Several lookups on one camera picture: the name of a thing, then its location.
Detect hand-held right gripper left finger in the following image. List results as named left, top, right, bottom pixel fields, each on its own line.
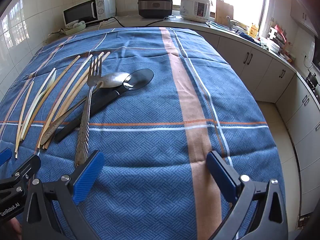
left=21, top=151, right=105, bottom=240

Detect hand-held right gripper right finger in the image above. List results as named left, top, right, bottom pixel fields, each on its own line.
left=206, top=151, right=288, bottom=240

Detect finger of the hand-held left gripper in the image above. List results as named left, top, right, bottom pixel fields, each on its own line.
left=0, top=148, right=13, bottom=167
left=0, top=154, right=41, bottom=203

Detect ornate metal fork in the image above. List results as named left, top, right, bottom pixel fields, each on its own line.
left=74, top=56, right=103, bottom=167

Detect black-handled metal spoon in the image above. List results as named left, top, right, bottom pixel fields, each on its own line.
left=89, top=74, right=137, bottom=117

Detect bunch of wooden chopsticks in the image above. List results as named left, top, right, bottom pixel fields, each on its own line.
left=14, top=51, right=111, bottom=159

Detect ornate metal spoon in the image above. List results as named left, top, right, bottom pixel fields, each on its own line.
left=39, top=72, right=131, bottom=146

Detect blue plaid tablecloth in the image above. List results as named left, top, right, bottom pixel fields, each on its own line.
left=0, top=26, right=287, bottom=240

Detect white kitchen base cabinets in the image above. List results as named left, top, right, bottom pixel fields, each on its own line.
left=195, top=29, right=320, bottom=217

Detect gas stove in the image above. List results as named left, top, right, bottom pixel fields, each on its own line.
left=304, top=71, right=320, bottom=91

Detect stack of white plates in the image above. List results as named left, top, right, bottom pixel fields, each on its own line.
left=266, top=39, right=281, bottom=53

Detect yellow box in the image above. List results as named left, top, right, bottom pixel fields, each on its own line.
left=247, top=23, right=259, bottom=38

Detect blue dish cloth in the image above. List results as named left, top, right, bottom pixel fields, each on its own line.
left=206, top=21, right=227, bottom=30

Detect black range hood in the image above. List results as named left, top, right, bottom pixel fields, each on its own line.
left=312, top=36, right=320, bottom=71

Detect metal faucet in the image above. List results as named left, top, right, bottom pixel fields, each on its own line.
left=226, top=16, right=239, bottom=30

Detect wooden cutting board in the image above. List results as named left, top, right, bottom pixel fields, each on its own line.
left=215, top=0, right=234, bottom=26

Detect white microwave oven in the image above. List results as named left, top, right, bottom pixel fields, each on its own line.
left=63, top=0, right=116, bottom=27

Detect white pressure cooker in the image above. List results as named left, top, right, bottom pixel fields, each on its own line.
left=178, top=0, right=214, bottom=22

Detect white upper cabinet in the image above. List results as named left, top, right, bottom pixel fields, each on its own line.
left=290, top=0, right=319, bottom=36

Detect dark brown rice cooker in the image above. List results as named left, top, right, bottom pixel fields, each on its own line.
left=138, top=0, right=173, bottom=19

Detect black power cable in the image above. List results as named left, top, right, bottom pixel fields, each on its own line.
left=100, top=16, right=167, bottom=28

